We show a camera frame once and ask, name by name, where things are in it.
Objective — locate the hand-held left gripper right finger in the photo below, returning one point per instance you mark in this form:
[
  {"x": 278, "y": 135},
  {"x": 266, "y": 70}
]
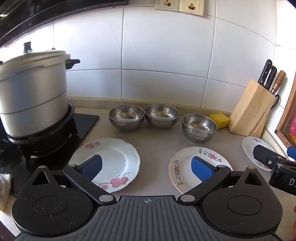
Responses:
[{"x": 201, "y": 169}]

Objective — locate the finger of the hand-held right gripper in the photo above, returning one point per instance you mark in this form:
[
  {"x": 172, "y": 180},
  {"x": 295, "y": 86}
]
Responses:
[
  {"x": 292, "y": 153},
  {"x": 263, "y": 153}
]

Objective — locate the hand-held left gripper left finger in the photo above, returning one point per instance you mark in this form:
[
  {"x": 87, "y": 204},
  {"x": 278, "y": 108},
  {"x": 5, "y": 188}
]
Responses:
[{"x": 92, "y": 165}]

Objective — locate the white plate pink flowers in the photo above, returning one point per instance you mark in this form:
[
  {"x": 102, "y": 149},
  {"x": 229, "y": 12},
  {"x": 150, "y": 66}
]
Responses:
[
  {"x": 118, "y": 157},
  {"x": 248, "y": 144}
]

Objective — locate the white plate gold rim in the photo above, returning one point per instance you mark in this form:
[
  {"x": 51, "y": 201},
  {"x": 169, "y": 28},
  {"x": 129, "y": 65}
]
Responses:
[{"x": 182, "y": 162}]

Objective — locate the stainless steel bowl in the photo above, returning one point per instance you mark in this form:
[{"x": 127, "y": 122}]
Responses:
[
  {"x": 161, "y": 117},
  {"x": 126, "y": 118},
  {"x": 198, "y": 127}
]

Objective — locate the wooden knife block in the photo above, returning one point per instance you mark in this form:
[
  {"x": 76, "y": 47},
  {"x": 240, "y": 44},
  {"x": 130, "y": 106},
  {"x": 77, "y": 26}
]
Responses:
[{"x": 252, "y": 111}]

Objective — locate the black gas stove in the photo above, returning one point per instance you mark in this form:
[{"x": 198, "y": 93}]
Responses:
[{"x": 85, "y": 120}]

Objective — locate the grey counter mat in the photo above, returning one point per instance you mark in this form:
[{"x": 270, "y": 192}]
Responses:
[{"x": 157, "y": 143}]

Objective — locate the yellow sponge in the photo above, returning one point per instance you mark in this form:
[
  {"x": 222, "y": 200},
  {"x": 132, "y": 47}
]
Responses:
[{"x": 220, "y": 120}]

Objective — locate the aluminium pressure cooker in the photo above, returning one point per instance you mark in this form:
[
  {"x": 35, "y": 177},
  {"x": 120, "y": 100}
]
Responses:
[{"x": 32, "y": 99}]

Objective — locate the white cloth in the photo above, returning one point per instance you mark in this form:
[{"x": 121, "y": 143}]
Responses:
[{"x": 4, "y": 190}]

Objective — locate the black range hood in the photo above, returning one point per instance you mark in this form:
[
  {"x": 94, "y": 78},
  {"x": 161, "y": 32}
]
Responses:
[{"x": 34, "y": 14}]

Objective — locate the wooden window frame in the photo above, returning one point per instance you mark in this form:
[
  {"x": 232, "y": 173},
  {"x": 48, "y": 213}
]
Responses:
[{"x": 285, "y": 125}]

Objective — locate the beige wall socket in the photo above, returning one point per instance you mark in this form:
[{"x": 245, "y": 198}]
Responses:
[
  {"x": 166, "y": 4},
  {"x": 192, "y": 5}
]

